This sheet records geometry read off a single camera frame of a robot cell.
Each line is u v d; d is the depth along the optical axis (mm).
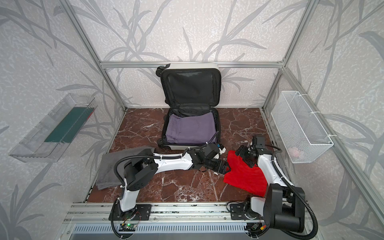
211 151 678
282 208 406
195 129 1023
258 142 691
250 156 692
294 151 722
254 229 752
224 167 749
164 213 753
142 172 488
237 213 733
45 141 630
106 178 825
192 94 1014
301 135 617
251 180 829
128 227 707
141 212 734
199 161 669
